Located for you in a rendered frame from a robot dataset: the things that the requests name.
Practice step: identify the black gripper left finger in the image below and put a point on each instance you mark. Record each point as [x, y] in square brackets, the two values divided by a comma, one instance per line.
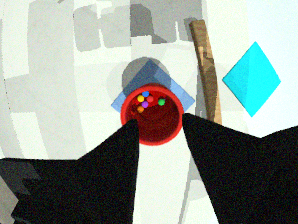
[102, 182]

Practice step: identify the tan wooden bar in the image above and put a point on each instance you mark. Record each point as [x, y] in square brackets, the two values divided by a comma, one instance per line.
[208, 73]

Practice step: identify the orange marble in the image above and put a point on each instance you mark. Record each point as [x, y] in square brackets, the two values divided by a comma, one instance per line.
[140, 109]

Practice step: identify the green marble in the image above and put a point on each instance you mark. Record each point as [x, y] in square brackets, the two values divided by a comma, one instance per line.
[161, 102]

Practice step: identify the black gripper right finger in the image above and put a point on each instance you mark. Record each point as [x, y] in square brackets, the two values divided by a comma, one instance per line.
[235, 167]

